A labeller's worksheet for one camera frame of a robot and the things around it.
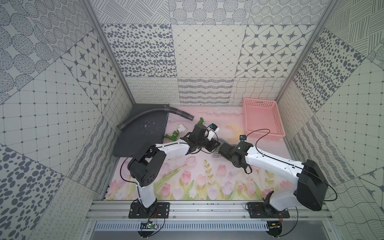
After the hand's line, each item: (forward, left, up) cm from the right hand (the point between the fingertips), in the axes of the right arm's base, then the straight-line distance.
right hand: (249, 156), depth 79 cm
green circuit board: (-30, +50, -12) cm, 60 cm away
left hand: (+13, +17, 0) cm, 21 cm away
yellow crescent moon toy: (+27, +1, -13) cm, 30 cm away
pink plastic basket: (+35, -20, -10) cm, 42 cm away
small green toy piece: (+33, +27, -10) cm, 43 cm away
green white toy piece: (+20, +45, -9) cm, 50 cm away
